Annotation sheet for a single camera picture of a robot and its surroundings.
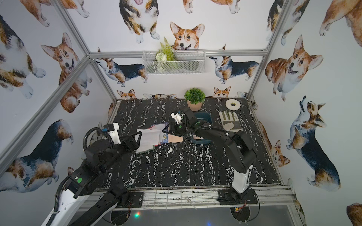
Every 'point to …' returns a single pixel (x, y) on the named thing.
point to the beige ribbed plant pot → (194, 107)
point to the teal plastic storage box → (207, 118)
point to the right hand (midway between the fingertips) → (163, 132)
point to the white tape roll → (233, 104)
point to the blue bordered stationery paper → (164, 136)
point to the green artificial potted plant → (194, 97)
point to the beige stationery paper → (172, 138)
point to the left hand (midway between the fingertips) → (138, 132)
